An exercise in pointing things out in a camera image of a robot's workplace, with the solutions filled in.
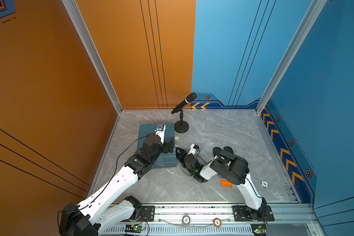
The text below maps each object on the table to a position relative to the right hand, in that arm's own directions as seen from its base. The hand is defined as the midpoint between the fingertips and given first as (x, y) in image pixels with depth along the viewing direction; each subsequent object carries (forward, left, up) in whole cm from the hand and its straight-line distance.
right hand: (174, 149), depth 93 cm
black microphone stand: (+20, -4, 0) cm, 20 cm away
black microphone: (+18, -10, +27) cm, 34 cm away
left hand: (-2, +3, +19) cm, 19 cm away
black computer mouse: (+2, -36, -3) cm, 36 cm away
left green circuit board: (-41, +19, -5) cm, 45 cm away
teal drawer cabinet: (-11, +4, +7) cm, 14 cm away
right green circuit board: (-40, -43, -7) cm, 59 cm away
